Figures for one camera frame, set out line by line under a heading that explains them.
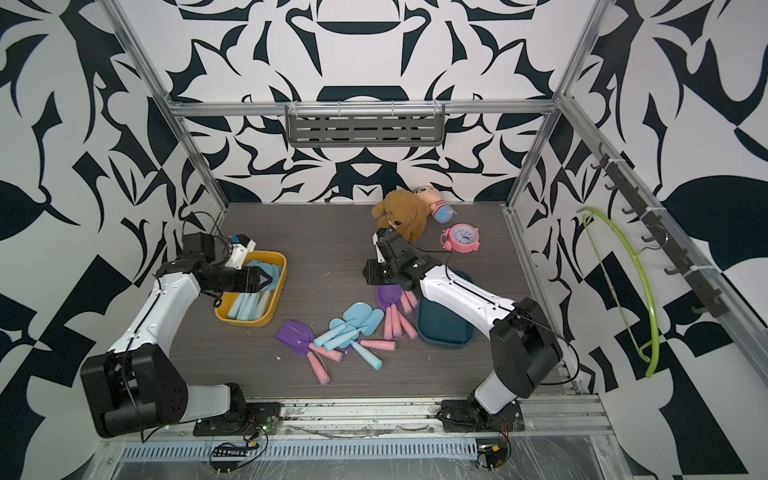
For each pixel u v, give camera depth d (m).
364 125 0.93
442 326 0.86
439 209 1.10
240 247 0.76
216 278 0.69
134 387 0.41
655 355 0.57
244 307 0.89
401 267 0.65
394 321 0.87
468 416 0.67
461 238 1.08
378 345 0.85
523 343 0.44
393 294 0.94
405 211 0.96
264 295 0.91
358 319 0.90
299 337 0.87
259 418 0.74
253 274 0.74
